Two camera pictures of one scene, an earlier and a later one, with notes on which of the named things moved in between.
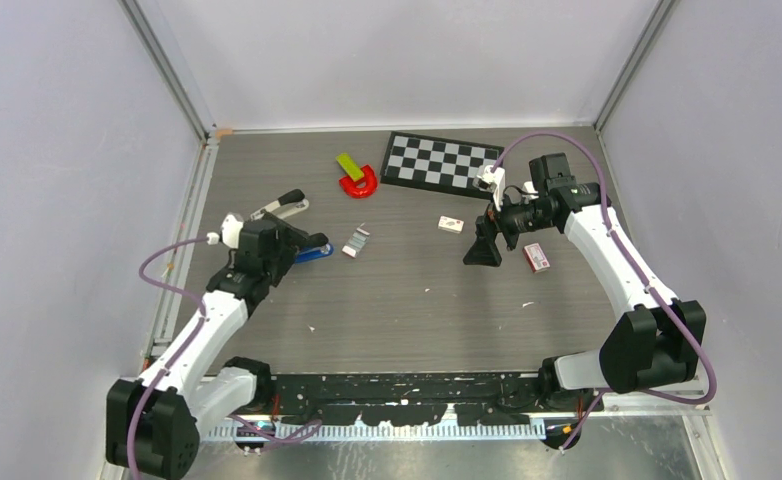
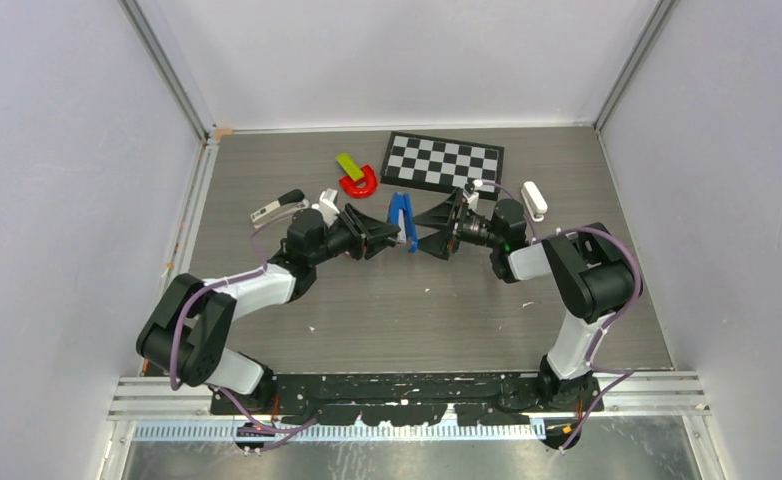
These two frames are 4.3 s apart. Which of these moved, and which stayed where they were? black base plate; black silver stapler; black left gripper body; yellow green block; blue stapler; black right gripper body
Moved: black left gripper body; black right gripper body; blue stapler
Stayed: yellow green block; black silver stapler; black base plate
